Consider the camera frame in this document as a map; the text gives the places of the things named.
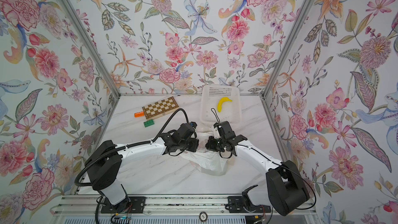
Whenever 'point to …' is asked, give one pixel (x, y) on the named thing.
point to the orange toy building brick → (139, 114)
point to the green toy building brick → (148, 123)
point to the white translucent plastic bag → (210, 161)
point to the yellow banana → (220, 102)
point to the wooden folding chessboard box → (160, 108)
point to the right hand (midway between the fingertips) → (205, 144)
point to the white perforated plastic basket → (231, 111)
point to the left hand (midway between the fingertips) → (201, 146)
